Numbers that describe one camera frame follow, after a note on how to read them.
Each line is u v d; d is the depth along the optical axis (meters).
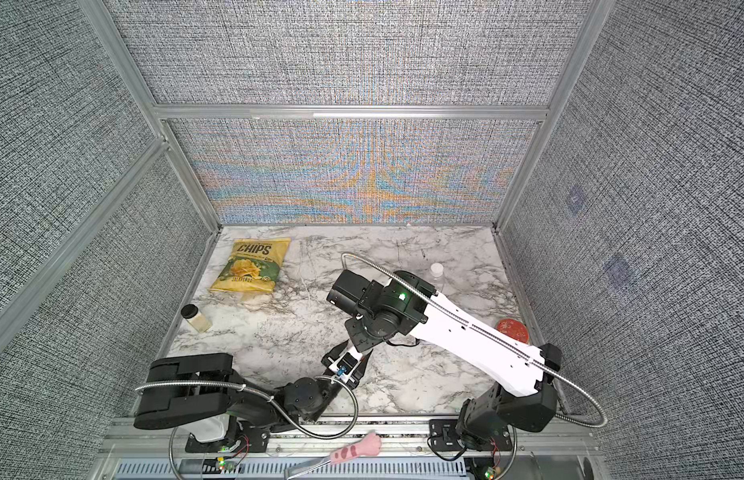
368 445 0.70
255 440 0.73
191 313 0.84
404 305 0.40
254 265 0.99
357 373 0.67
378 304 0.41
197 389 0.49
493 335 0.40
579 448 0.73
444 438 0.72
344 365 0.60
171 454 0.70
